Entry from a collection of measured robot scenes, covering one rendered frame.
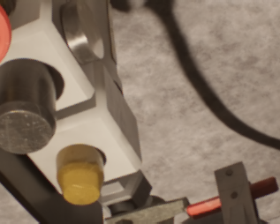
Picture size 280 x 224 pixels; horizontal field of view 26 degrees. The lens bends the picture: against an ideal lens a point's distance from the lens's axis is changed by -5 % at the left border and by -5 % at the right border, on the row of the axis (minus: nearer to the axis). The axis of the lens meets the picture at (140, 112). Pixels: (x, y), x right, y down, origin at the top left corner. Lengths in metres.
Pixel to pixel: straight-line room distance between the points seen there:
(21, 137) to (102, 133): 0.09
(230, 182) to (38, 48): 0.20
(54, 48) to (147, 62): 0.65
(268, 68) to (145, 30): 0.24
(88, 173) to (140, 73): 0.62
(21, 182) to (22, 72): 0.11
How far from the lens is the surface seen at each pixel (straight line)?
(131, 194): 0.56
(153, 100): 1.13
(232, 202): 0.51
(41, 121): 0.40
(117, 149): 0.50
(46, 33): 0.41
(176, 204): 0.55
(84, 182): 0.47
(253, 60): 1.10
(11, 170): 0.47
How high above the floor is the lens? 0.78
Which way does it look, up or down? 43 degrees down
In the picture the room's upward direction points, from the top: 172 degrees clockwise
